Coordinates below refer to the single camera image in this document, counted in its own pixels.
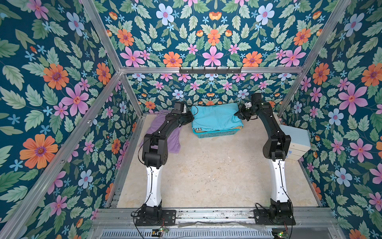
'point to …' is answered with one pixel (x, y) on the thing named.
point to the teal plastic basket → (217, 133)
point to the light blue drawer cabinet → (300, 141)
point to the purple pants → (173, 144)
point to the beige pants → (233, 128)
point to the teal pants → (216, 117)
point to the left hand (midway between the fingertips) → (194, 114)
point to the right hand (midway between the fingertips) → (235, 112)
